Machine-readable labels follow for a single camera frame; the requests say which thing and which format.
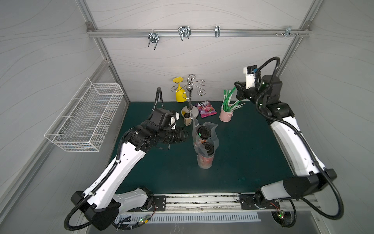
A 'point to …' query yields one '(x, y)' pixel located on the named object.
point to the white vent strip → (183, 217)
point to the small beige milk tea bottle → (187, 121)
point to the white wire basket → (84, 122)
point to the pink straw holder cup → (225, 116)
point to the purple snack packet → (205, 109)
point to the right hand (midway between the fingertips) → (236, 81)
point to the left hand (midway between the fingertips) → (185, 136)
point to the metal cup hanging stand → (193, 110)
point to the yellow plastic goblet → (180, 95)
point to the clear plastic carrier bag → (213, 138)
